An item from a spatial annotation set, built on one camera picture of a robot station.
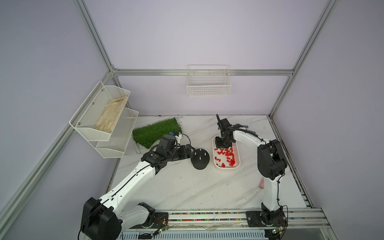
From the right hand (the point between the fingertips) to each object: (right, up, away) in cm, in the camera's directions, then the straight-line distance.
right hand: (219, 148), depth 97 cm
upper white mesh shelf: (-68, +19, -20) cm, 73 cm away
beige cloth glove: (-62, +16, -21) cm, 68 cm away
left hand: (-19, 0, -19) cm, 27 cm away
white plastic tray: (+4, -6, -2) cm, 8 cm away
